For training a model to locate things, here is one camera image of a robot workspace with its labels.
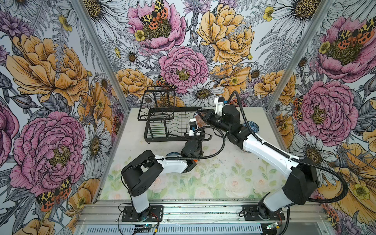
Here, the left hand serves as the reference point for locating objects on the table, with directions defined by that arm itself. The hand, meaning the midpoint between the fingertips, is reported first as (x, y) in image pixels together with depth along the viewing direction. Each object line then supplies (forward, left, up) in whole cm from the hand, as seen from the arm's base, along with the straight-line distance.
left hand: (195, 122), depth 80 cm
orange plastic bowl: (-21, 0, -3) cm, 21 cm away
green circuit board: (-43, +23, -25) cm, 55 cm away
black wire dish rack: (+4, +17, -4) cm, 18 cm away
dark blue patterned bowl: (+14, -43, -21) cm, 50 cm away
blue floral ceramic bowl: (-9, +13, -19) cm, 25 cm away
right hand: (0, -1, +6) cm, 6 cm away
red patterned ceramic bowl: (-8, -2, +9) cm, 12 cm away
